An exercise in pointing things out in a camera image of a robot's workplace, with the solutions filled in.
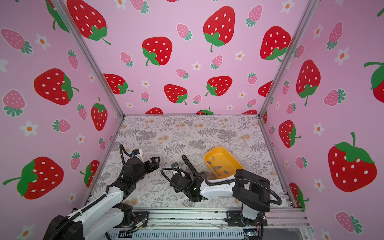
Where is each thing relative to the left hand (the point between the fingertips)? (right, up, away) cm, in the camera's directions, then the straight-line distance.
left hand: (154, 159), depth 86 cm
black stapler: (+21, -5, +5) cm, 22 cm away
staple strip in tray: (+36, -1, +10) cm, 37 cm away
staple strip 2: (+43, -9, +5) cm, 44 cm away
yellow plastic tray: (+41, -4, +10) cm, 43 cm away
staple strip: (+39, -6, +7) cm, 40 cm away
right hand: (+12, -10, -3) cm, 16 cm away
